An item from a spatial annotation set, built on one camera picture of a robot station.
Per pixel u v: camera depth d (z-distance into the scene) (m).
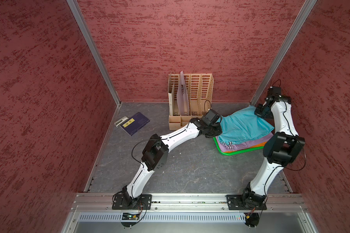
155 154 0.52
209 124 0.68
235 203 0.74
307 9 0.72
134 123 1.07
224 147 0.81
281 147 0.52
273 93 0.67
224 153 0.83
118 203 0.73
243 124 0.89
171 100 0.90
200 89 1.13
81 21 0.76
